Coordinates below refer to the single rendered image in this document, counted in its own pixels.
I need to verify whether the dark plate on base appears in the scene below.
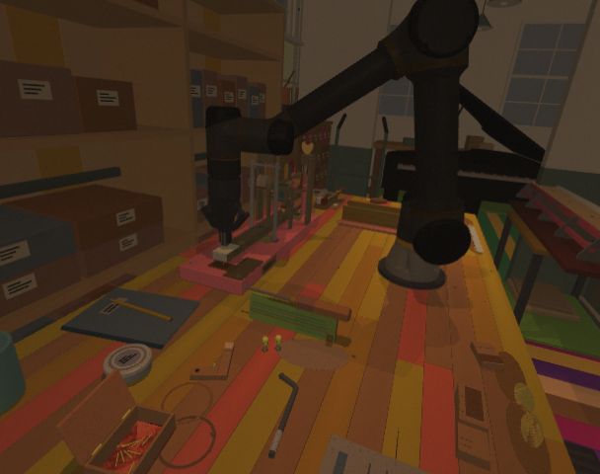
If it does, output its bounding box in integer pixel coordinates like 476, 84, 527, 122
219, 256, 263, 283

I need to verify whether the grey metal post frame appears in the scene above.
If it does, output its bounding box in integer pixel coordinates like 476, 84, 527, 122
247, 156, 283, 244

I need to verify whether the green ribbed tool tray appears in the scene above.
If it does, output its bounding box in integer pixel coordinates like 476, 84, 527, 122
249, 290, 342, 346

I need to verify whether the red topped side table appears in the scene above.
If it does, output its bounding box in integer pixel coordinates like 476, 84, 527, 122
491, 181, 600, 325

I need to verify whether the brown wire coil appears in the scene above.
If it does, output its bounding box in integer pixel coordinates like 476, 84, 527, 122
160, 380, 215, 427
153, 416, 218, 471

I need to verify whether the open wooden pin box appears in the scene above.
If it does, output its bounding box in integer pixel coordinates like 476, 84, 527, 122
55, 368, 178, 474

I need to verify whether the black grand piano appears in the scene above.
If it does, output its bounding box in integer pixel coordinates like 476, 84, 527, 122
380, 82, 547, 214

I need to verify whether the grey ruler plate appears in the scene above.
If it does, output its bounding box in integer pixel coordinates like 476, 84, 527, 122
323, 434, 415, 474

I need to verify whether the small paned window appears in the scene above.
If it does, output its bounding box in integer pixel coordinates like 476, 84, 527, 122
378, 77, 415, 119

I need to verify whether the large paned window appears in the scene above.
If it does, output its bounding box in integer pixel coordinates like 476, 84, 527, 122
498, 21, 593, 129

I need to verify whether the round grey labelled tin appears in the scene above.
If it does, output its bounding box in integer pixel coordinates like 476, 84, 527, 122
103, 343, 155, 387

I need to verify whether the blue-grey mat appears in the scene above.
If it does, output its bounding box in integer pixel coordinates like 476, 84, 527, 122
60, 287, 201, 351

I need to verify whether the flat brown labelled box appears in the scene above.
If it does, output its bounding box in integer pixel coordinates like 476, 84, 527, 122
0, 183, 165, 254

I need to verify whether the yellow brass brush disc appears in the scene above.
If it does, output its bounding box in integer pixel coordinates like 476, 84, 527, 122
512, 381, 531, 412
520, 413, 546, 448

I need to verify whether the small wooden hammer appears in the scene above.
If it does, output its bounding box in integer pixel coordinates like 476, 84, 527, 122
99, 296, 175, 324

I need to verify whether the brown oval felt pad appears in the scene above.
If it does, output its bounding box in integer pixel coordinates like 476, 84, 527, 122
279, 337, 351, 372

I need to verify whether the small wooden block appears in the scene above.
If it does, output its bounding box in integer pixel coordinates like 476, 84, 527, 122
469, 340, 507, 373

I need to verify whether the grey labelled box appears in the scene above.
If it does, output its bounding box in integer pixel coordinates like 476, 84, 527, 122
0, 203, 78, 290

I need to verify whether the green-brown wooden box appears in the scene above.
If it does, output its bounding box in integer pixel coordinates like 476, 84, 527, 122
340, 197, 404, 229

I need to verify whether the dark wooden key lever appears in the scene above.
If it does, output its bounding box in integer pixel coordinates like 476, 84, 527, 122
229, 224, 284, 254

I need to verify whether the dark long bar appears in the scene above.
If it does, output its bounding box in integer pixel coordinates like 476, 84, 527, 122
0, 166, 122, 203

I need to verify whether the row of labelled binders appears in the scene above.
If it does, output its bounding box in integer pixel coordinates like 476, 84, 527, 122
189, 68, 268, 130

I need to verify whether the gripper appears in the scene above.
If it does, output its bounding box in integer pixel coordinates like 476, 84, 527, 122
199, 164, 251, 247

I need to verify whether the large brown labelled box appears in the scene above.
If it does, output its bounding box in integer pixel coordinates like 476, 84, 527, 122
0, 57, 78, 140

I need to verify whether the small brown labelled box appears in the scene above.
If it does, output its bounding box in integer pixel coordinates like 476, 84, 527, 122
72, 75, 138, 134

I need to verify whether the brown panel with heart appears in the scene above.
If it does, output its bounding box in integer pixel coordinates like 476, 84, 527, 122
294, 121, 335, 195

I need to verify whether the black bent tuning lever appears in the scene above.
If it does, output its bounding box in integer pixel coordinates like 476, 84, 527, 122
267, 371, 300, 457

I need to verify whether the white toothed blade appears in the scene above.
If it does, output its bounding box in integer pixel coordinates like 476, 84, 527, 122
469, 218, 487, 256

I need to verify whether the white piano key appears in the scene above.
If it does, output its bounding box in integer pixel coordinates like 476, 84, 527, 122
211, 245, 241, 264

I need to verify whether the pink action model base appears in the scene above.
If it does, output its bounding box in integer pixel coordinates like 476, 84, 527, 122
180, 195, 355, 296

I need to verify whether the wooden shelf unit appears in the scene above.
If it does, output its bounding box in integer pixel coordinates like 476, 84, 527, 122
0, 0, 287, 325

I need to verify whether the wooden gauge block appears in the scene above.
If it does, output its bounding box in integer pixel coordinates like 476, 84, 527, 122
188, 341, 236, 382

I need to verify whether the wooden action parts assembly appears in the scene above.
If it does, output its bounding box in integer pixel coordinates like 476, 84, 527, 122
279, 155, 316, 229

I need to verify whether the dark hand truck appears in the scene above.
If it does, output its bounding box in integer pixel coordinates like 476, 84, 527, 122
328, 113, 391, 199

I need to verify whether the wooden block with dark inset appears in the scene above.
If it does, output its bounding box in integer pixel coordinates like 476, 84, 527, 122
454, 383, 492, 471

